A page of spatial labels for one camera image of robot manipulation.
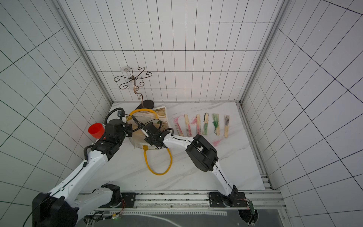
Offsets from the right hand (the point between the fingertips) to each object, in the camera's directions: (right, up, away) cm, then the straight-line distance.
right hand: (152, 128), depth 95 cm
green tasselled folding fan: (+47, +3, +9) cm, 48 cm away
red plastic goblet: (-32, 0, -11) cm, 34 cm away
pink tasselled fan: (+16, +4, +12) cm, 20 cm away
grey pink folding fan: (+54, +1, +8) cm, 55 cm away
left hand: (-13, +3, -13) cm, 19 cm away
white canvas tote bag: (-3, +7, -19) cm, 21 cm away
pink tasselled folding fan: (+32, +5, +12) cm, 34 cm away
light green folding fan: (+39, +5, +12) cm, 41 cm away
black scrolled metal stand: (-9, +31, -3) cm, 32 cm away
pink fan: (+25, +1, +8) cm, 26 cm away
